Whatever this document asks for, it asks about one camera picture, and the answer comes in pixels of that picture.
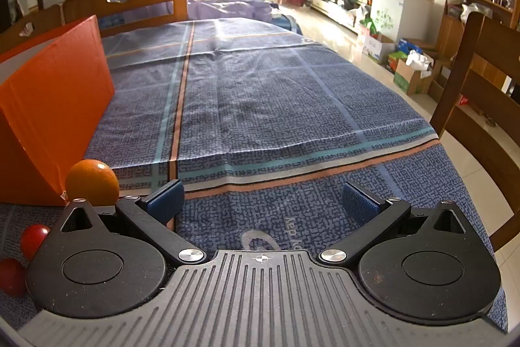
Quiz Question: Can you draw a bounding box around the white plastic bag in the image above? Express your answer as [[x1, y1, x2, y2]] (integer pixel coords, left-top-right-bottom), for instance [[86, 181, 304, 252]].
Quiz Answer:
[[461, 2, 494, 24]]

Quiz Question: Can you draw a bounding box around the white cardboard box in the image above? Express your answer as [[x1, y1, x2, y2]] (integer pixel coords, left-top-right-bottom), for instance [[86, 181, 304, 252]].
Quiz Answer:
[[363, 32, 396, 65]]

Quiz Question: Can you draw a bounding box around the large orange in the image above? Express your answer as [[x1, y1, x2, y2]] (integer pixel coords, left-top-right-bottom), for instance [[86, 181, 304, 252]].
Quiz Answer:
[[65, 159, 120, 205]]

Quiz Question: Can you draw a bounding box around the white chest freezer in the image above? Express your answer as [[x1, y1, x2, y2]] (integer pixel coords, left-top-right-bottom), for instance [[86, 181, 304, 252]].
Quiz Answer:
[[370, 0, 435, 43]]

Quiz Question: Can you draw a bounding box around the brown cardboard box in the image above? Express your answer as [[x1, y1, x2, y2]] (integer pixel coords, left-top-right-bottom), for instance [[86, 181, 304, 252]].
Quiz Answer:
[[393, 58, 433, 95]]

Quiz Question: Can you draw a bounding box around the orange cardboard box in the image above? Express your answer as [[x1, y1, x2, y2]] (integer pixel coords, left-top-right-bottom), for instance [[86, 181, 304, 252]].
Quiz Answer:
[[0, 14, 115, 207]]

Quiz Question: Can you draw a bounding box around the red tomato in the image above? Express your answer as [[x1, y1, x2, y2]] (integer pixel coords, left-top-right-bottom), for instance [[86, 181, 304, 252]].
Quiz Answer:
[[0, 258, 29, 298], [20, 224, 51, 261]]

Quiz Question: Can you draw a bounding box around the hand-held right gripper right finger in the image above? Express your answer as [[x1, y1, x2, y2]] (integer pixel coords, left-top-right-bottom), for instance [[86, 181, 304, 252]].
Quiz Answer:
[[318, 181, 478, 266]]

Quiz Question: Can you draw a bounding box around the blue patterned tablecloth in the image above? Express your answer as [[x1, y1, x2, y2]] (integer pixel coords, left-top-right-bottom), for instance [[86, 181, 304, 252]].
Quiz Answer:
[[0, 17, 510, 333]]

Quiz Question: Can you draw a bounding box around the purple bed blanket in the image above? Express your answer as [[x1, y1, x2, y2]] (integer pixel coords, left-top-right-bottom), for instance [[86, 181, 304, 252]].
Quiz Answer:
[[189, 0, 303, 34]]

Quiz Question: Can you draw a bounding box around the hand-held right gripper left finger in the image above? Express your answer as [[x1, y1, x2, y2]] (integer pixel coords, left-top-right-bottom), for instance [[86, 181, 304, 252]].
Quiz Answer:
[[51, 180, 206, 266]]

